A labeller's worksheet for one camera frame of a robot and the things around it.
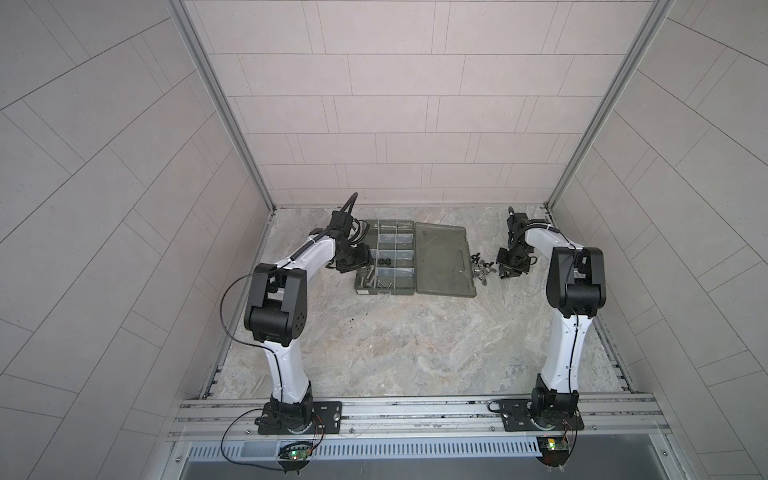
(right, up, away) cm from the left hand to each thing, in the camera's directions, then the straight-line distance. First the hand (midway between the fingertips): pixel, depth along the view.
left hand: (374, 256), depth 95 cm
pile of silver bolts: (-1, -6, +1) cm, 6 cm away
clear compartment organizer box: (+6, -1, +2) cm, 6 cm away
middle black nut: (+4, -2, +4) cm, 6 cm away
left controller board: (-14, -40, -31) cm, 52 cm away
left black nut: (+2, -2, +4) cm, 5 cm away
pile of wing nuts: (+35, -4, +4) cm, 36 cm away
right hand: (+43, -5, +6) cm, 44 cm away
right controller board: (+44, -42, -27) cm, 67 cm away
